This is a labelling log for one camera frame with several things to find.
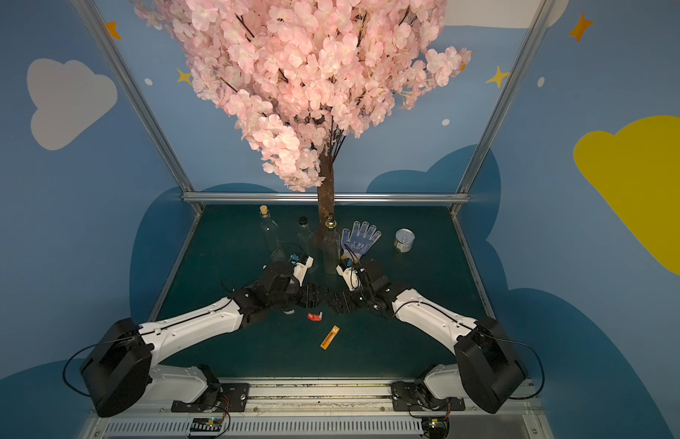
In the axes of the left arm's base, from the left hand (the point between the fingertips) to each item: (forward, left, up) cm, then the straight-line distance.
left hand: (324, 284), depth 82 cm
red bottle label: (-3, +12, -15) cm, 19 cm away
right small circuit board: (-34, -32, -17) cm, 50 cm away
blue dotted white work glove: (+29, -13, -15) cm, 35 cm away
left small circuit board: (-34, +31, -17) cm, 49 cm away
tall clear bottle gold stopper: (+17, -1, -4) cm, 18 cm away
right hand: (0, -6, -5) cm, 8 cm away
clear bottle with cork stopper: (+18, +19, +1) cm, 27 cm away
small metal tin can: (+25, -29, -9) cm, 39 cm away
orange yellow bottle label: (-11, -2, -15) cm, 19 cm away
